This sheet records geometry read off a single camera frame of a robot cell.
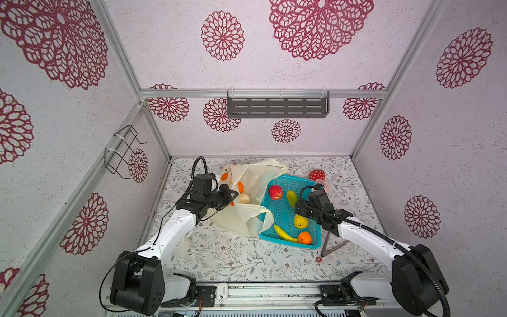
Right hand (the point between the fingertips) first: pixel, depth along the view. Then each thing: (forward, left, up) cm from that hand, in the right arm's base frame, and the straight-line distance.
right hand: (302, 203), depth 88 cm
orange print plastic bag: (+18, +26, -6) cm, 32 cm away
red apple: (+8, +11, -3) cm, 14 cm away
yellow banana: (-12, +8, -7) cm, 16 cm away
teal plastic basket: (+2, +7, -11) cm, 13 cm away
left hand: (-2, +28, +8) cm, 29 cm away
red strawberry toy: (+22, -11, -6) cm, 26 cm away
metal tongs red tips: (-18, -9, -10) cm, 22 cm away
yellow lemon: (-7, +1, -5) cm, 8 cm away
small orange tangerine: (-14, 0, -4) cm, 15 cm away
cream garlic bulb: (+5, +26, -4) cm, 27 cm away
